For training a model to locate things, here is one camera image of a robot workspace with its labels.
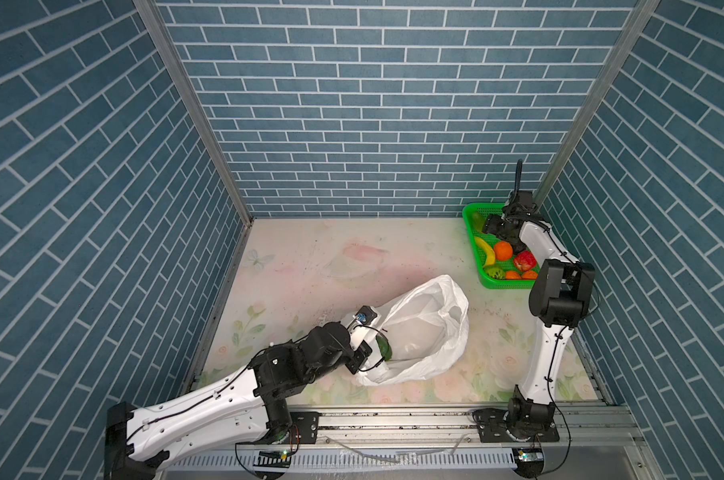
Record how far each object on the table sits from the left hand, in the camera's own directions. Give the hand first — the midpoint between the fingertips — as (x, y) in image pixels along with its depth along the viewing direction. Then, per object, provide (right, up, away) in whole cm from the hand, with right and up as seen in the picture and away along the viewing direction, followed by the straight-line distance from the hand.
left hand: (375, 336), depth 70 cm
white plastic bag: (+17, -4, +23) cm, 28 cm away
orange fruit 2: (+45, +12, +27) cm, 54 cm away
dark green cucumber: (+3, -7, +12) cm, 14 cm away
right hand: (+41, +29, +33) cm, 60 cm away
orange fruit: (+45, +20, +33) cm, 59 cm away
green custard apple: (+39, +12, +26) cm, 49 cm away
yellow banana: (+41, +20, +38) cm, 60 cm away
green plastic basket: (+34, +17, +32) cm, 50 cm away
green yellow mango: (+38, +31, +38) cm, 62 cm away
